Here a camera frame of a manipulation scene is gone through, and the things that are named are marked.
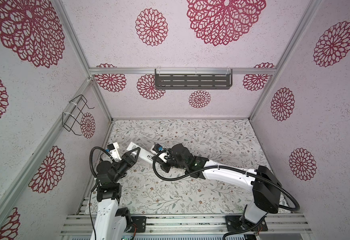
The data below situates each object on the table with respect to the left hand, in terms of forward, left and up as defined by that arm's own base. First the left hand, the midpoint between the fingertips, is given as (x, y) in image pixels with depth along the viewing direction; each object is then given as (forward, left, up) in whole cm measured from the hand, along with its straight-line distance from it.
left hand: (140, 151), depth 74 cm
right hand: (-1, -7, -2) cm, 7 cm away
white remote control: (-2, -1, 0) cm, 2 cm away
